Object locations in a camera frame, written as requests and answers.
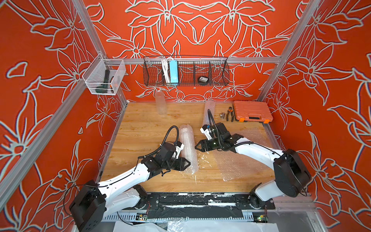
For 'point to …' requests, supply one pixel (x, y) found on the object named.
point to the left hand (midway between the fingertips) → (189, 163)
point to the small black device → (203, 79)
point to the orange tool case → (252, 111)
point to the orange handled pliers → (231, 111)
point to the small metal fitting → (222, 115)
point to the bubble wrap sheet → (235, 166)
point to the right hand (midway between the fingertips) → (196, 147)
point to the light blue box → (174, 74)
